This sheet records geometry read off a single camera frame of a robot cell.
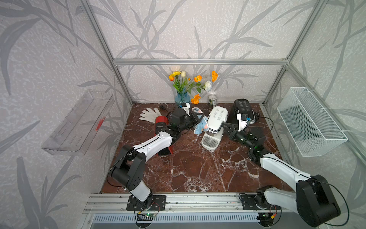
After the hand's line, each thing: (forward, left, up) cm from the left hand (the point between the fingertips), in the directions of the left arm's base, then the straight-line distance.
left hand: (205, 115), depth 80 cm
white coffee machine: (+1, -7, -2) cm, 8 cm away
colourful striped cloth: (-6, +1, -1) cm, 6 cm away
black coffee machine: (+9, -25, -1) cm, 26 cm away
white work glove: (+21, +41, -25) cm, 52 cm away
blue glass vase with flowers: (+32, +14, -5) cm, 35 cm away
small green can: (+32, -9, -19) cm, 39 cm away
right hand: (-4, -10, -3) cm, 11 cm away
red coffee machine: (-1, +26, -5) cm, 26 cm away
